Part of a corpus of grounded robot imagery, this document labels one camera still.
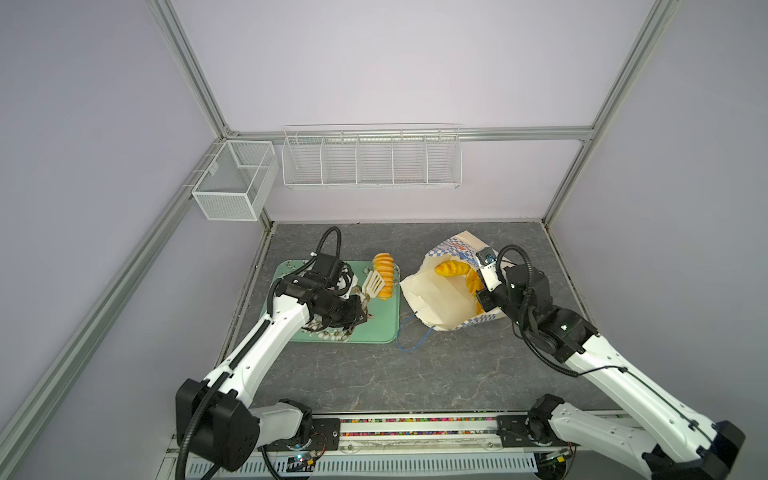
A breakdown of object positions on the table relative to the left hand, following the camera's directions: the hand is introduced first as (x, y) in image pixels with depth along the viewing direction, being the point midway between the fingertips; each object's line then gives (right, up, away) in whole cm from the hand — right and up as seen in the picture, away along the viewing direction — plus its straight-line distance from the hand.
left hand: (363, 322), depth 77 cm
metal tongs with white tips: (+1, +8, +7) cm, 11 cm away
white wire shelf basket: (+1, +51, +22) cm, 55 cm away
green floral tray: (+4, -4, +15) cm, 16 cm away
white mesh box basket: (-44, +41, +20) cm, 63 cm away
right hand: (+30, +13, -4) cm, 33 cm away
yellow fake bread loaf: (+5, +14, +14) cm, 21 cm away
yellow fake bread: (+27, +13, +22) cm, 38 cm away
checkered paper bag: (+24, +3, +15) cm, 28 cm away
